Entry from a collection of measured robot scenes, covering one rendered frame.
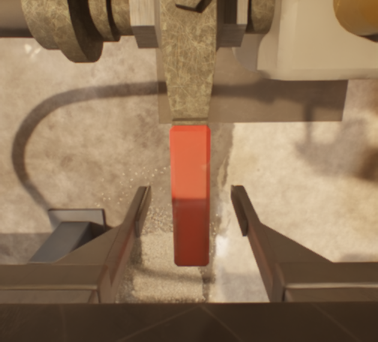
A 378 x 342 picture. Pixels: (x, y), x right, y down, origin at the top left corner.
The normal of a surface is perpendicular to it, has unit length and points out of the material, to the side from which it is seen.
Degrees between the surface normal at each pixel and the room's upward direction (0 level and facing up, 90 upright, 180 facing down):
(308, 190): 0
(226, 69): 0
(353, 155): 0
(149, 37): 60
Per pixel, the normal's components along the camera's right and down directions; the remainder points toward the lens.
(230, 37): 0.01, 0.97
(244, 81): 0.00, 0.29
